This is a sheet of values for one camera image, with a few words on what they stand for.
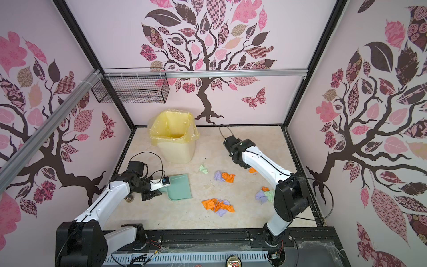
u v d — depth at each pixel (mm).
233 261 600
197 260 697
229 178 924
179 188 893
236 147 617
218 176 923
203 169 976
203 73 945
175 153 939
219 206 815
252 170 567
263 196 858
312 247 715
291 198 438
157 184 728
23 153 531
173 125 986
